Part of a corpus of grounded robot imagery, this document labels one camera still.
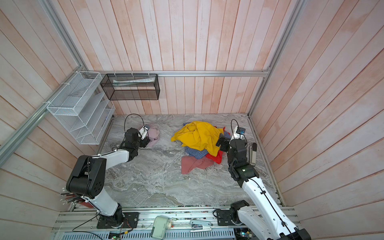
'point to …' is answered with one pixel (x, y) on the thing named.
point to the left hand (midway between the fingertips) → (139, 133)
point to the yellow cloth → (198, 135)
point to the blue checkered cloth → (199, 153)
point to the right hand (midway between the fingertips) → (228, 135)
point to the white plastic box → (158, 230)
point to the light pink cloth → (154, 134)
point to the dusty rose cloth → (189, 163)
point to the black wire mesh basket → (131, 86)
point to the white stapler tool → (200, 226)
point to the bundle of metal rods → (70, 197)
